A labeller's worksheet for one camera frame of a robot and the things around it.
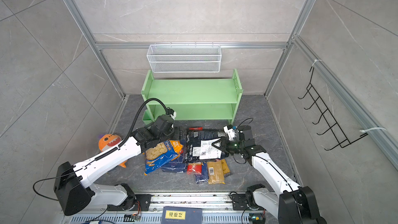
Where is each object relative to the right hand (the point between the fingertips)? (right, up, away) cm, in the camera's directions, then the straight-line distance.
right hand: (213, 144), depth 79 cm
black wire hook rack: (+50, +15, -12) cm, 54 cm away
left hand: (-17, +9, 0) cm, 19 cm away
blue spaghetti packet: (-5, -17, -1) cm, 18 cm away
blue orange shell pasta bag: (-28, -5, +2) cm, 28 cm away
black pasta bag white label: (-3, -3, -3) cm, 5 cm away
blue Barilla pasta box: (-19, -12, +1) cm, 22 cm away
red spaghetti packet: (-10, -13, 0) cm, 16 cm away
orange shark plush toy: (-58, +1, +5) cm, 59 cm away
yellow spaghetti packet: (+1, -15, -1) cm, 15 cm away
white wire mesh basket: (-18, +52, +21) cm, 59 cm away
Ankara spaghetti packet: (+7, -14, +2) cm, 15 cm away
